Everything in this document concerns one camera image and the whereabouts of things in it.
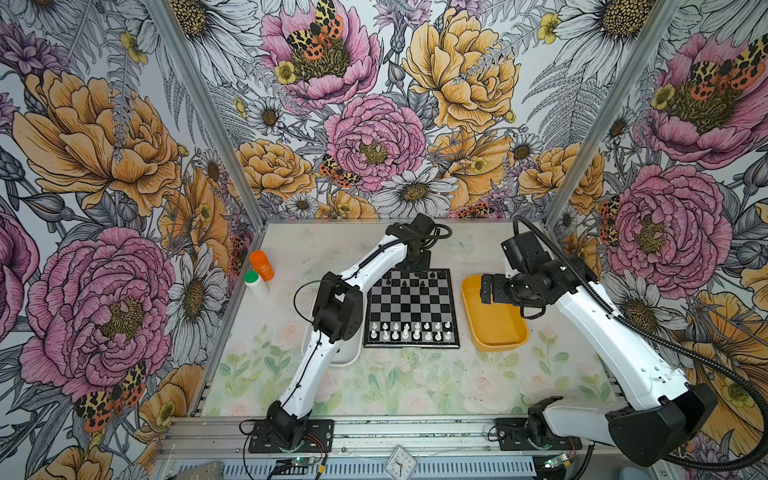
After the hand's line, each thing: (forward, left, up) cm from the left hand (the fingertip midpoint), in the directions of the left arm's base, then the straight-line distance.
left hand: (416, 274), depth 97 cm
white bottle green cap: (-3, +50, 0) cm, 50 cm away
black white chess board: (-9, +2, -7) cm, 12 cm away
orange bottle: (+5, +50, 0) cm, 50 cm away
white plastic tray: (-22, +20, -4) cm, 30 cm away
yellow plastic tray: (-16, -23, -4) cm, 28 cm away
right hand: (-19, -19, +13) cm, 30 cm away
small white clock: (-49, +6, -5) cm, 50 cm away
